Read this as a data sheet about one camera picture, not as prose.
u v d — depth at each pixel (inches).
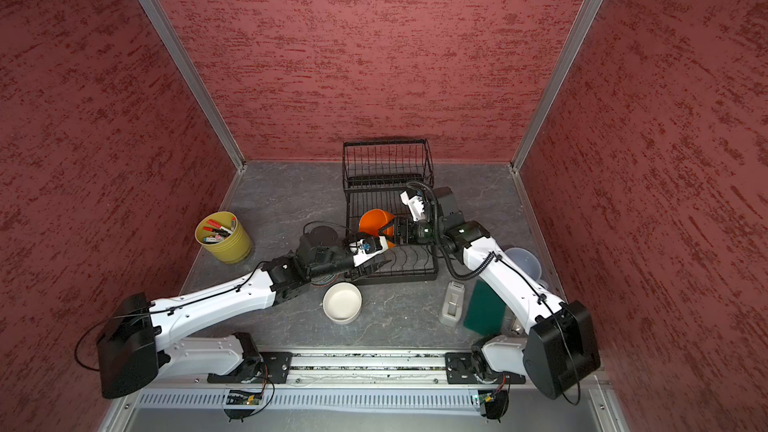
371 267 25.8
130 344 15.6
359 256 24.2
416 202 28.6
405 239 26.3
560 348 15.6
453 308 32.4
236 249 33.5
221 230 35.0
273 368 29.3
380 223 32.9
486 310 33.2
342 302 32.7
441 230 23.9
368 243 23.6
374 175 44.3
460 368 29.1
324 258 23.3
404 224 26.8
